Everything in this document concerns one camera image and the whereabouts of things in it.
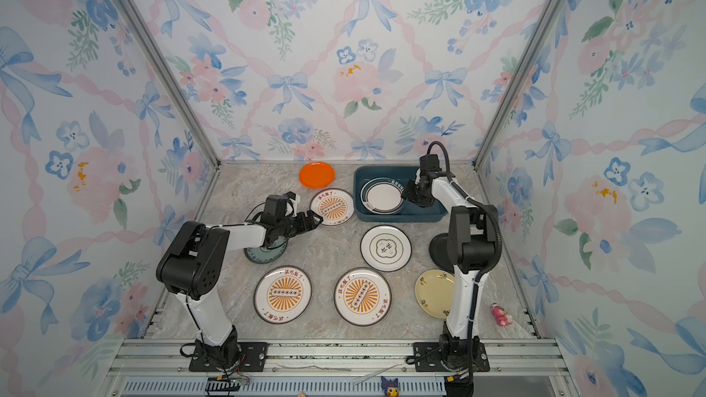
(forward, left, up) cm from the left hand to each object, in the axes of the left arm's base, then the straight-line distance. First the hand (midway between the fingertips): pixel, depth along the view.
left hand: (318, 220), depth 98 cm
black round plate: (-10, -43, -5) cm, 44 cm away
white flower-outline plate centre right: (-9, -24, -4) cm, 26 cm away
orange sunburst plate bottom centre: (-25, -16, -3) cm, 30 cm away
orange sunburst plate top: (+9, -5, -4) cm, 11 cm away
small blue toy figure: (-48, -23, -1) cm, 53 cm away
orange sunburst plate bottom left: (-25, +9, -4) cm, 27 cm away
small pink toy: (-32, -56, -1) cm, 64 cm away
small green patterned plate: (-12, +16, -3) cm, 20 cm away
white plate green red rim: (+13, -23, -2) cm, 27 cm away
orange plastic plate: (+26, +4, -4) cm, 26 cm away
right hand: (+10, -33, +2) cm, 35 cm away
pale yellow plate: (-24, -38, -3) cm, 45 cm away
